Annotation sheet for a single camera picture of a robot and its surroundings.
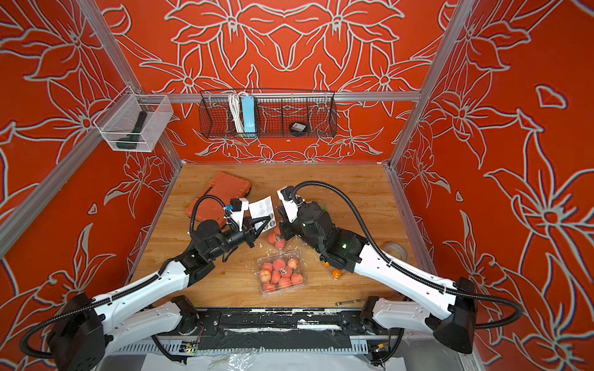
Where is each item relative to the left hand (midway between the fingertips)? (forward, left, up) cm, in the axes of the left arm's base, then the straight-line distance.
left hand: (269, 217), depth 71 cm
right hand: (+1, -3, +6) cm, 7 cm away
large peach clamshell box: (-10, -4, -19) cm, 22 cm away
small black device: (+43, -6, +4) cm, 44 cm away
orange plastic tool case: (+28, +28, -20) cm, 44 cm away
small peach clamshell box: (+3, -1, -20) cm, 20 cm away
